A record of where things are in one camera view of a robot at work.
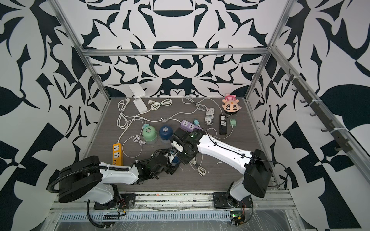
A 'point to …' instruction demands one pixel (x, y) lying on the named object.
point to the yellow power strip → (117, 154)
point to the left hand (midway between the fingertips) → (175, 154)
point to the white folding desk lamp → (138, 92)
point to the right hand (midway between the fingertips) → (183, 156)
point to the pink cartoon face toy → (231, 104)
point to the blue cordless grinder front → (175, 161)
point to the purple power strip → (188, 126)
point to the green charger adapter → (232, 122)
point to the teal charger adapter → (196, 121)
